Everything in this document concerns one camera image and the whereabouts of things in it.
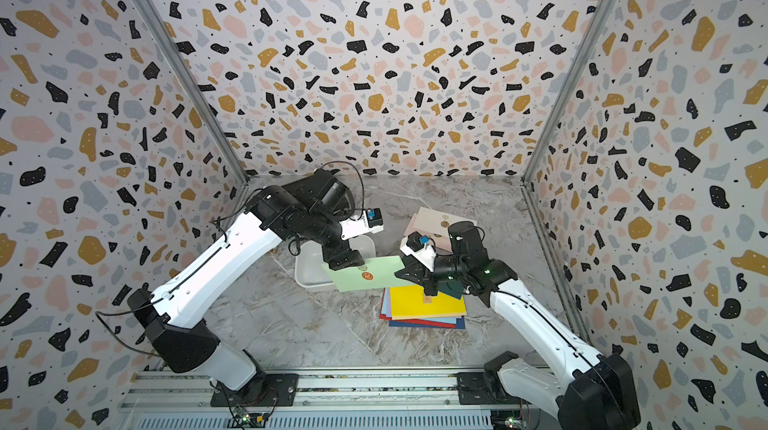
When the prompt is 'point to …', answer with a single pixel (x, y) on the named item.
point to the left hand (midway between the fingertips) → (360, 244)
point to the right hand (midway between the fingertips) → (400, 273)
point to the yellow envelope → (411, 302)
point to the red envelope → (423, 322)
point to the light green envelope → (376, 273)
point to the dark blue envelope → (460, 324)
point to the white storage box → (309, 259)
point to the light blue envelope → (384, 310)
